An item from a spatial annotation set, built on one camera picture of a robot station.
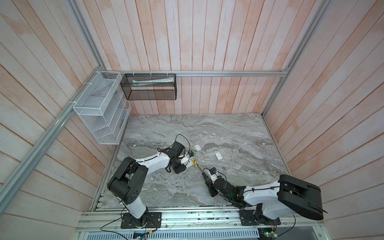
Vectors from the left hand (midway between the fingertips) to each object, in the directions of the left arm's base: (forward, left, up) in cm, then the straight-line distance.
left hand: (180, 168), depth 92 cm
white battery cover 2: (+8, -25, +1) cm, 26 cm away
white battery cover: (+15, -12, 0) cm, 19 cm away
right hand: (-8, -16, 0) cm, 18 cm away
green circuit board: (-34, +18, -2) cm, 39 cm away
